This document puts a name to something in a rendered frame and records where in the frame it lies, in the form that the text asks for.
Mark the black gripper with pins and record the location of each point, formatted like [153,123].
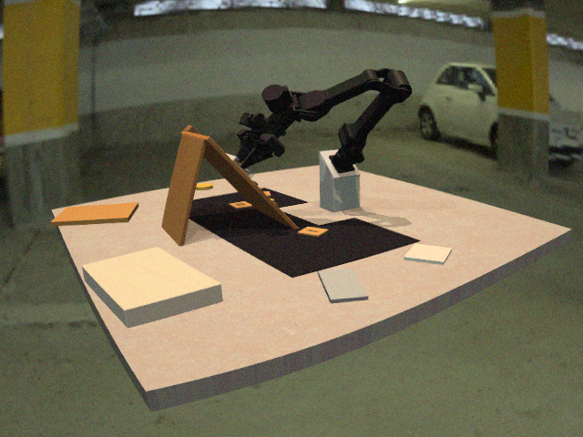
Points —
[256,148]

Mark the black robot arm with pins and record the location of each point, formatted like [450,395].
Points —
[313,105]

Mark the orange flat rectangular card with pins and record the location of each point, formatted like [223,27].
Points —
[96,214]

